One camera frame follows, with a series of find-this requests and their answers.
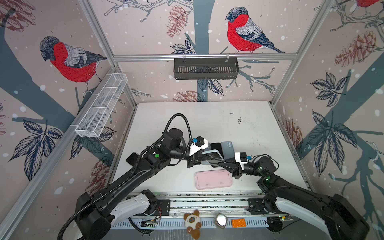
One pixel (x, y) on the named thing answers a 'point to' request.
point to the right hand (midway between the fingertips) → (218, 165)
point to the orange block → (239, 223)
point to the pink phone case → (213, 179)
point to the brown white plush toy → (192, 222)
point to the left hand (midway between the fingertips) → (208, 157)
